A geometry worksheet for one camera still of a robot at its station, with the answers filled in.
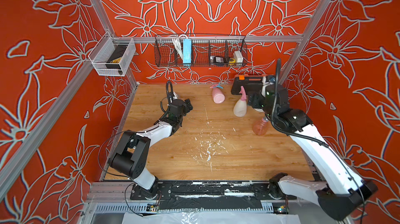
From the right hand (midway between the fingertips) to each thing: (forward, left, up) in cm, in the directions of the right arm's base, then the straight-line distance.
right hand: (251, 92), depth 71 cm
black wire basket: (+38, +25, -1) cm, 45 cm away
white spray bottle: (+8, 0, -24) cm, 25 cm away
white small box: (+31, +2, -1) cm, 31 cm away
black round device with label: (+31, +13, -4) cm, 34 cm away
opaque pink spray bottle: (+19, +12, -26) cm, 34 cm away
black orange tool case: (+23, -8, -16) cm, 29 cm away
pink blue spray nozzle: (+35, +12, -30) cm, 48 cm away
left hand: (+9, +34, -17) cm, 39 cm away
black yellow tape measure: (+31, +5, -4) cm, 31 cm away
